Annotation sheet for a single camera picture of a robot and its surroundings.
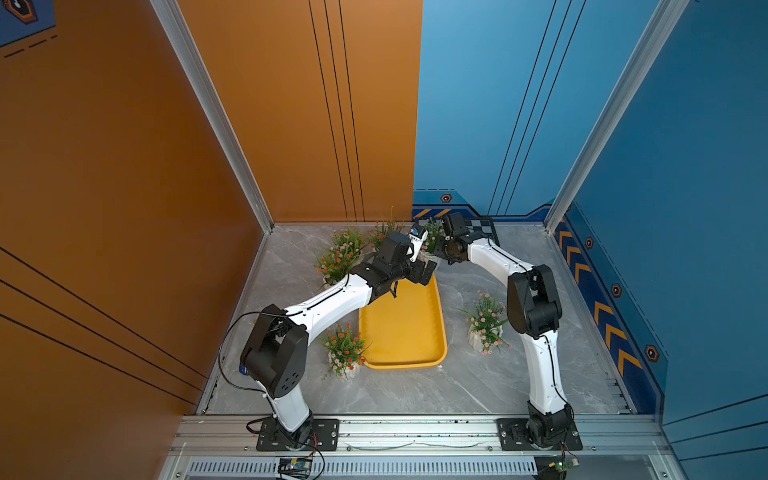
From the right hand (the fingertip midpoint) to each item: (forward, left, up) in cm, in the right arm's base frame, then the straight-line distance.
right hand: (439, 249), depth 105 cm
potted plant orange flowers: (-10, +32, +10) cm, 35 cm away
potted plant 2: (-39, +28, +7) cm, 49 cm away
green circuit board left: (-63, +40, -9) cm, 75 cm away
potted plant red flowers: (+1, +2, +7) cm, 8 cm away
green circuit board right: (-62, -22, -8) cm, 66 cm away
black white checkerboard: (+15, -19, -3) cm, 24 cm away
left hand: (-14, +7, +14) cm, 21 cm away
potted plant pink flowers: (-32, -9, +5) cm, 33 cm away
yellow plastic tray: (-28, +12, -6) cm, 32 cm away
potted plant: (+2, +21, +6) cm, 22 cm away
